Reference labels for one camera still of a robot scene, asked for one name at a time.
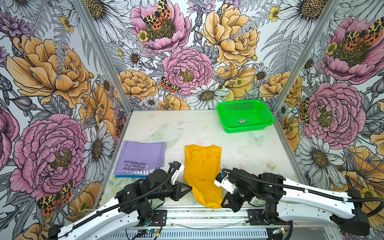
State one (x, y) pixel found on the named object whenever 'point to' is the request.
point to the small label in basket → (242, 121)
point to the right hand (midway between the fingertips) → (227, 211)
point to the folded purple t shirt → (140, 157)
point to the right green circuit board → (278, 230)
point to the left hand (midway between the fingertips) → (189, 193)
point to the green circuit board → (152, 230)
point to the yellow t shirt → (201, 169)
